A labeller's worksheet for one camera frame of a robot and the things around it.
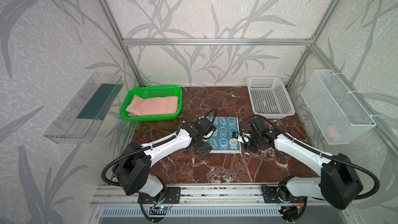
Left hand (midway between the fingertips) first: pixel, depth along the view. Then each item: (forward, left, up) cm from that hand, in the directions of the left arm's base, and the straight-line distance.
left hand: (203, 140), depth 85 cm
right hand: (+3, -23, -1) cm, 23 cm away
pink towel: (+26, +41, -4) cm, 49 cm away
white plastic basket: (+38, -49, -8) cm, 63 cm away
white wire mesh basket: (0, -57, +28) cm, 63 cm away
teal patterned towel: (+3, -11, -6) cm, 13 cm away
